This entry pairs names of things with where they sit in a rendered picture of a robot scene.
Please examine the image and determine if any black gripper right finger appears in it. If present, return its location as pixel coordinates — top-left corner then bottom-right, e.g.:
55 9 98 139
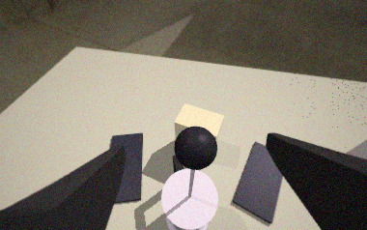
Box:
266 132 367 230

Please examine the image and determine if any french press with black knob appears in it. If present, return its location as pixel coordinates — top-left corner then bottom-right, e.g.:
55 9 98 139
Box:
161 126 218 230

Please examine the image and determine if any cream box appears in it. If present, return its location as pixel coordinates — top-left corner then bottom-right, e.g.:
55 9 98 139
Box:
175 103 224 140

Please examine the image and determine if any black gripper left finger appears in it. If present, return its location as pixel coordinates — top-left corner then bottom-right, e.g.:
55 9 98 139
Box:
0 145 126 230

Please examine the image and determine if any grey cylinder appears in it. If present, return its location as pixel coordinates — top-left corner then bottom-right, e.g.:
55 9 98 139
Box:
346 140 367 159

